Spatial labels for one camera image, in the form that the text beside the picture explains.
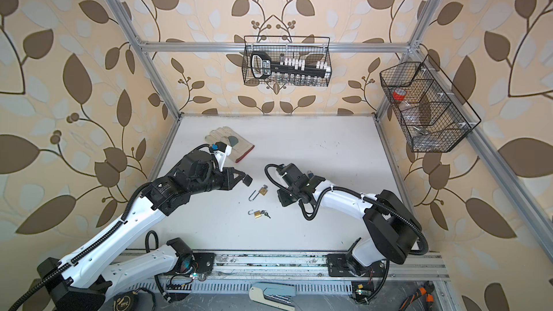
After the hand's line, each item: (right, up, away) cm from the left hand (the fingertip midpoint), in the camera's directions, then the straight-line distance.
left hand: (246, 174), depth 70 cm
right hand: (+12, -12, +15) cm, 23 cm away
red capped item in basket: (+60, +30, +17) cm, 69 cm away
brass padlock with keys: (+2, -19, +17) cm, 26 cm away
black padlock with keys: (0, -3, +3) cm, 4 cm away
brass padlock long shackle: (+3, -11, +22) cm, 25 cm away
